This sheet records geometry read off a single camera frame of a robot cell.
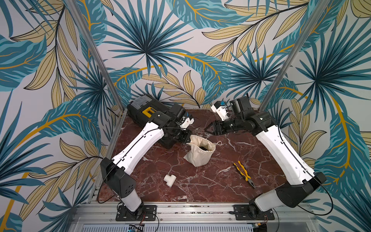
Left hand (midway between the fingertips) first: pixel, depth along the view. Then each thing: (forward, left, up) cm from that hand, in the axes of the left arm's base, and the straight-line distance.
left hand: (188, 142), depth 73 cm
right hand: (-1, -5, +7) cm, 9 cm away
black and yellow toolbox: (+29, +31, -6) cm, 43 cm away
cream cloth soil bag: (-6, -6, +2) cm, 8 cm away
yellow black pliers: (-8, -35, -23) cm, 43 cm away
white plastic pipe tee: (-12, +10, -21) cm, 26 cm away
